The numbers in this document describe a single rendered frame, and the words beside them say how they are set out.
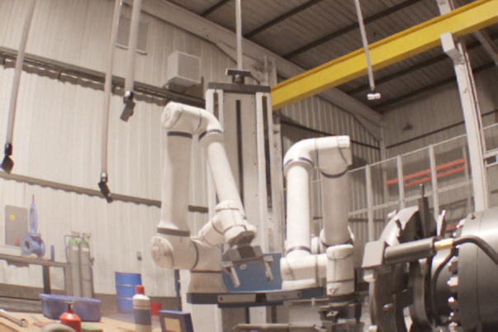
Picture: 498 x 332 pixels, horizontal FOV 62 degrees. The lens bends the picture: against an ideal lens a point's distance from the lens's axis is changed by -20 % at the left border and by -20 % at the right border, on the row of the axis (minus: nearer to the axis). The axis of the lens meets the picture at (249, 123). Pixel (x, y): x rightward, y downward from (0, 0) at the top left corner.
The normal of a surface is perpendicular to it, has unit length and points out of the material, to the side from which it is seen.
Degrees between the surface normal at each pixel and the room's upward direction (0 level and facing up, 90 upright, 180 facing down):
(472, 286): 93
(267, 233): 90
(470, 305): 110
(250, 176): 90
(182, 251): 100
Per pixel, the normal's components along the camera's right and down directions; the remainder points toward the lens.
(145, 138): 0.67, -0.26
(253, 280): 0.28, -0.32
